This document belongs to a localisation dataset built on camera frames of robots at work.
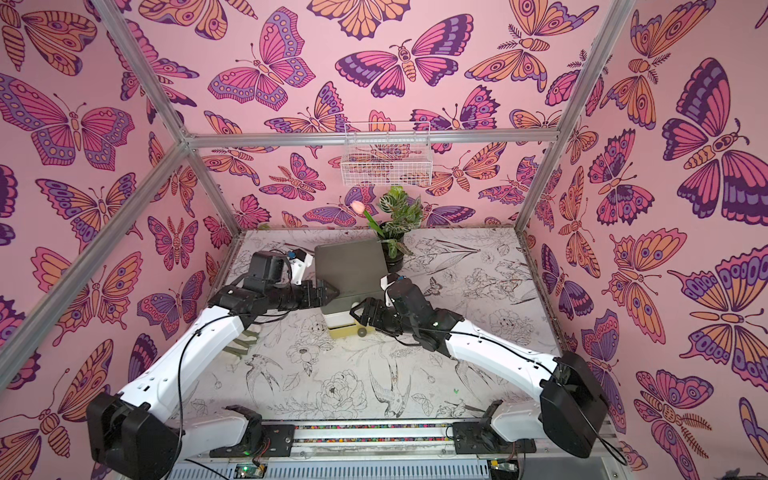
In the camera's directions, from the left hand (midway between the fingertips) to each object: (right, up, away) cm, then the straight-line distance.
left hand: (331, 291), depth 78 cm
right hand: (+6, -7, -4) cm, 10 cm away
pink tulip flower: (+6, +24, +11) cm, 27 cm away
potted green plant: (+19, +22, +11) cm, 31 cm away
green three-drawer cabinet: (+6, +5, +6) cm, 10 cm away
